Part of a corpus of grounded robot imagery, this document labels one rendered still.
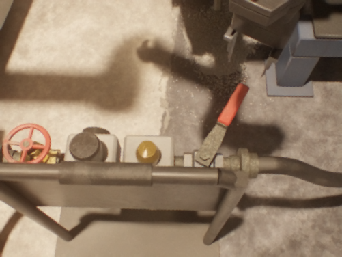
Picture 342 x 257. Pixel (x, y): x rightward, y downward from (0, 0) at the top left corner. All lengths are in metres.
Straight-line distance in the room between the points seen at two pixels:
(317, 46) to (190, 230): 0.58
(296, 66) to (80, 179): 0.79
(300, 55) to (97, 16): 0.67
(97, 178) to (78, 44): 0.87
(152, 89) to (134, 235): 0.44
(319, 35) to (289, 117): 0.28
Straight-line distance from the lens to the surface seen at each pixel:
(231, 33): 0.53
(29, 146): 0.64
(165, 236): 1.07
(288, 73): 1.20
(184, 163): 0.65
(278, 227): 1.12
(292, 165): 0.68
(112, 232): 1.08
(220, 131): 0.65
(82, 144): 0.61
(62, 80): 1.28
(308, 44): 1.09
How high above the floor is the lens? 1.06
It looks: 66 degrees down
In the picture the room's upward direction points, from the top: straight up
